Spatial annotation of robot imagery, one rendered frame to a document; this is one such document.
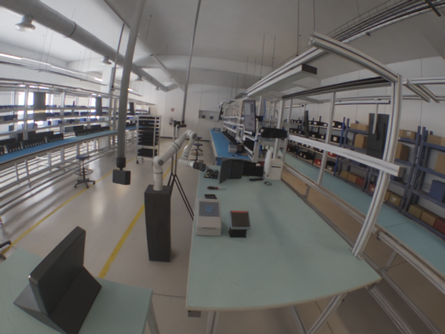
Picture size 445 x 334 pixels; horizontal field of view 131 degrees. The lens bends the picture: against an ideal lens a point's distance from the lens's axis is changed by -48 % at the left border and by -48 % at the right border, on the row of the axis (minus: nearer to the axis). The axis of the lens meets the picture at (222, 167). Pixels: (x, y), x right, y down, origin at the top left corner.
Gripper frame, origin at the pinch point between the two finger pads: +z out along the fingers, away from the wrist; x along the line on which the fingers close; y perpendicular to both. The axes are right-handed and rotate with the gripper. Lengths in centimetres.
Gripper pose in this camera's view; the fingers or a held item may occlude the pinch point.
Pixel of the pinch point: (211, 168)
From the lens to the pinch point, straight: 189.4
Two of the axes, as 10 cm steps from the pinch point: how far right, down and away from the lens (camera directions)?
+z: 8.3, 2.2, -5.1
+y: -5.5, 1.4, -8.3
